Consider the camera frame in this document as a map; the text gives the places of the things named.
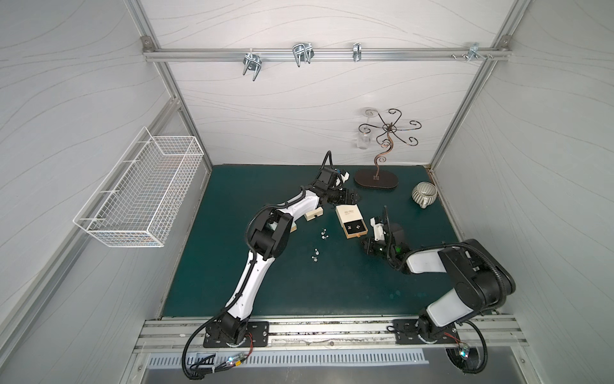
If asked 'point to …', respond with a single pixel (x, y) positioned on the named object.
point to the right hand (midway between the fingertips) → (361, 238)
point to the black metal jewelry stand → (377, 178)
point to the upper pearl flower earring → (324, 232)
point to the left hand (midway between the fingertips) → (357, 198)
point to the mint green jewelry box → (293, 227)
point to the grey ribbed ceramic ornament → (424, 194)
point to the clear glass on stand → (364, 136)
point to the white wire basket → (137, 202)
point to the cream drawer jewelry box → (351, 220)
